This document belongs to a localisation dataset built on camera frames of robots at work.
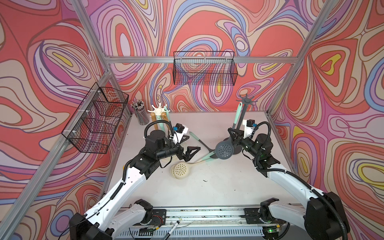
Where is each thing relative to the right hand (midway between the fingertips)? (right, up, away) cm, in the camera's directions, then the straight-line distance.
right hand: (228, 132), depth 78 cm
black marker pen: (-29, -46, -9) cm, 55 cm away
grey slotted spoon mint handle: (+2, +8, -7) cm, 11 cm away
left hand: (-18, -5, -11) cm, 21 cm away
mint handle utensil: (-8, -13, +17) cm, 23 cm away
